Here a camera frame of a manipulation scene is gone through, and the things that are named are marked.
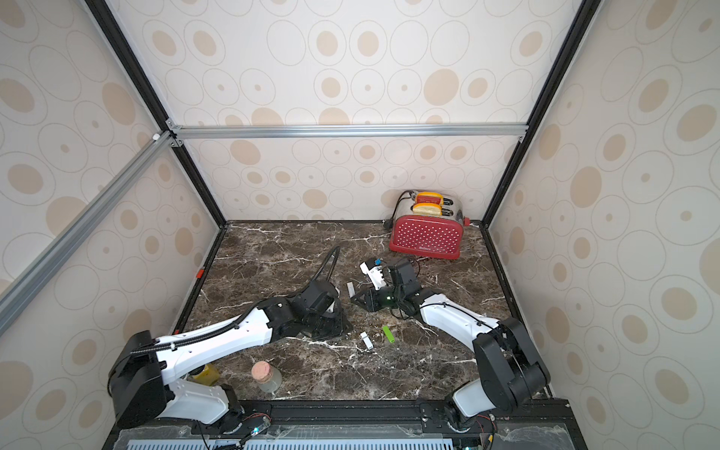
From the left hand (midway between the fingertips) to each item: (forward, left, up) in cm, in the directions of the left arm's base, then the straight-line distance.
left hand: (359, 330), depth 75 cm
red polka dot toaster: (+38, -23, +2) cm, 44 cm away
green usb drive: (+5, -9, -15) cm, 18 cm away
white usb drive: (+3, -2, -14) cm, 15 cm away
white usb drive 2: (+12, +3, 0) cm, 13 cm away
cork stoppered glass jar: (-11, +23, -6) cm, 27 cm away
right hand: (+9, +2, -2) cm, 9 cm away
